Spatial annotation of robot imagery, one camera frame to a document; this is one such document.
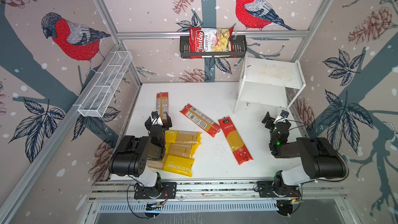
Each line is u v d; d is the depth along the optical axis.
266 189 0.73
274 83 0.76
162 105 1.04
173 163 0.81
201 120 0.98
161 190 0.73
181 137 0.90
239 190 0.75
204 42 0.87
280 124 0.73
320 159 0.45
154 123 0.78
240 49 0.93
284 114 0.76
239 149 0.85
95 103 0.71
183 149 0.86
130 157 0.45
